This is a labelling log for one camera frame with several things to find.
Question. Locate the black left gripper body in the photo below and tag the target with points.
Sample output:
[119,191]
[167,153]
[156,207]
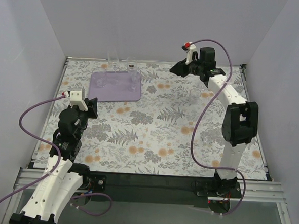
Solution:
[91,108]

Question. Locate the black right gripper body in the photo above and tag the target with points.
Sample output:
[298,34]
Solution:
[188,68]

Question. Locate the clear faceted tumbler glass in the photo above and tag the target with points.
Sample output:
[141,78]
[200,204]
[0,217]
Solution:
[100,77]

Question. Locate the clear plain drinking glass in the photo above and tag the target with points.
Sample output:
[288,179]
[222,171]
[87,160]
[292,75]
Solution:
[113,61]

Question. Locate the clear champagne flute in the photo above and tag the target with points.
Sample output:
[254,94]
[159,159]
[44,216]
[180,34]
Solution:
[133,72]

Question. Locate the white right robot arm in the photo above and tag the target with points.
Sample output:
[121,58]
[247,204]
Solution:
[239,125]

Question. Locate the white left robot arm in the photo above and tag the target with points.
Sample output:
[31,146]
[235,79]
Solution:
[61,176]

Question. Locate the lilac plastic tray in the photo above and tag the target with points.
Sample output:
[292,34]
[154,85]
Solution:
[117,88]

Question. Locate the clear small tumbler glass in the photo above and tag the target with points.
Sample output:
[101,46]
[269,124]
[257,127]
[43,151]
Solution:
[194,95]

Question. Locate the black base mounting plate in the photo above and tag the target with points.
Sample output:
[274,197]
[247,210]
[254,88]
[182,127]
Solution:
[154,189]

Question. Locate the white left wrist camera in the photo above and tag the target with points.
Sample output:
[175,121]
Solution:
[76,97]

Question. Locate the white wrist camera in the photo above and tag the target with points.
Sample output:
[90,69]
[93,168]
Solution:
[76,97]
[189,48]

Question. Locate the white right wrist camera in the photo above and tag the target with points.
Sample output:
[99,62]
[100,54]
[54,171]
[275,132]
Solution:
[189,48]

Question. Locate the aluminium frame rail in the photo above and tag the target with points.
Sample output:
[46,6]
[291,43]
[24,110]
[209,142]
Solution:
[256,191]

